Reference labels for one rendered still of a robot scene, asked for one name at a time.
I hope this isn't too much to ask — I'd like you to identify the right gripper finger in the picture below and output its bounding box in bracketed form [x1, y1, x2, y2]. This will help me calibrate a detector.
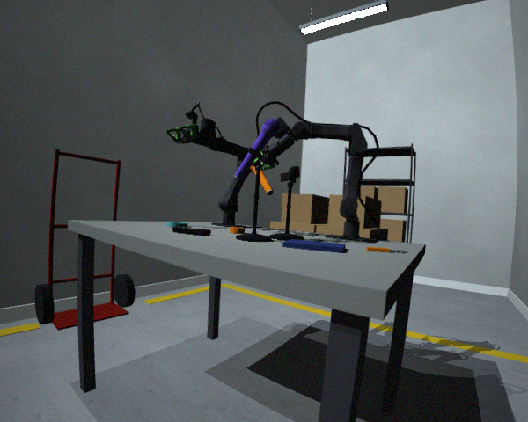
[166, 128, 180, 143]
[180, 125, 197, 141]

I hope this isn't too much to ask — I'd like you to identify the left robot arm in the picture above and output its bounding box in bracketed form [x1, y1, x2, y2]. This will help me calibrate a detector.
[275, 117, 377, 243]

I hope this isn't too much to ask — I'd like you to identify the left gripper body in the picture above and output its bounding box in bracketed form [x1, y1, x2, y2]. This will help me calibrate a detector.
[261, 141, 285, 167]

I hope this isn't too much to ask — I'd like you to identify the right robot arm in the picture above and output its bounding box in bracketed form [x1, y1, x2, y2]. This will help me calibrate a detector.
[186, 110, 252, 228]

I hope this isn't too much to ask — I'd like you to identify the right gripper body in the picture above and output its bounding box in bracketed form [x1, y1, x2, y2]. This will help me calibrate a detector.
[179, 111, 204, 144]

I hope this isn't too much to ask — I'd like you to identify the dark blue book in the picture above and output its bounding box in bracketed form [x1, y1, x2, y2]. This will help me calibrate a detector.
[282, 239, 345, 253]

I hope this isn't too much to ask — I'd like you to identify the black remote control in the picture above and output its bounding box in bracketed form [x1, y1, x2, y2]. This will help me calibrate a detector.
[172, 227, 211, 236]

